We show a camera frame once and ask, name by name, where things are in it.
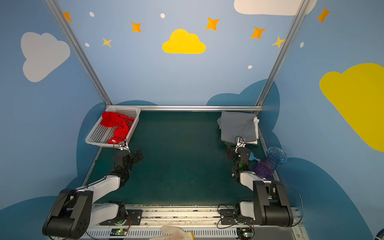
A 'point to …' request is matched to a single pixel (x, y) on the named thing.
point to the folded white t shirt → (256, 120)
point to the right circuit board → (243, 233)
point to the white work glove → (174, 233)
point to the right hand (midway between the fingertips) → (238, 144)
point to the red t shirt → (122, 122)
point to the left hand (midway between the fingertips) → (134, 149)
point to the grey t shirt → (235, 125)
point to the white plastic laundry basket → (114, 126)
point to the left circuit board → (118, 232)
